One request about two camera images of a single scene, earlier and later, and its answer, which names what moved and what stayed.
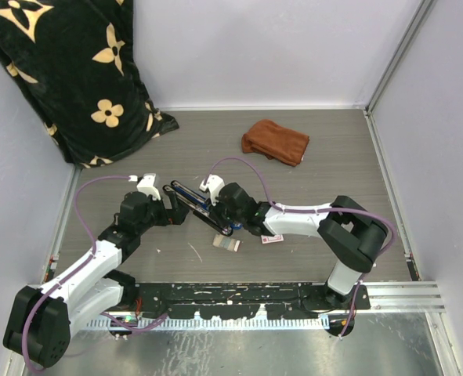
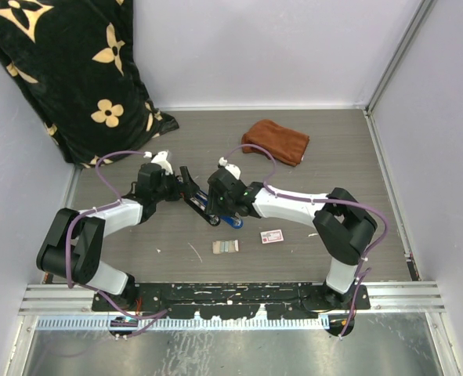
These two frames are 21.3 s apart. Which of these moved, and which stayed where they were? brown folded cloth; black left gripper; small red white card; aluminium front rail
Moved: black left gripper
Stayed: brown folded cloth; aluminium front rail; small red white card
